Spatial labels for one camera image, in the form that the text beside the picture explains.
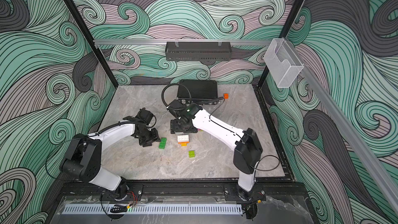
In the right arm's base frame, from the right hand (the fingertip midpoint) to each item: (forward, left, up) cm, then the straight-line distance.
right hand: (178, 131), depth 79 cm
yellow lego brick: (-1, -2, -14) cm, 14 cm away
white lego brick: (-1, -2, -7) cm, 8 cm away
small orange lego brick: (+36, -32, -15) cm, 50 cm away
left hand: (0, +13, -11) cm, 17 cm away
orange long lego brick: (-1, -2, -11) cm, 11 cm away
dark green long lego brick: (0, +11, -13) cm, 17 cm away
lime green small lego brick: (-7, -6, -14) cm, 17 cm away
